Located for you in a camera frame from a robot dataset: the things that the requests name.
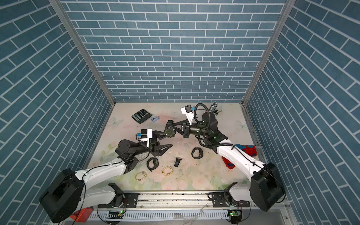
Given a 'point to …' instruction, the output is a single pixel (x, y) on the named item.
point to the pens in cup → (213, 109)
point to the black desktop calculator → (141, 116)
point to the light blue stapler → (154, 119)
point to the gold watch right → (167, 170)
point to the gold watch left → (140, 176)
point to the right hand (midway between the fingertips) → (173, 128)
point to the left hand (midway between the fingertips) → (173, 143)
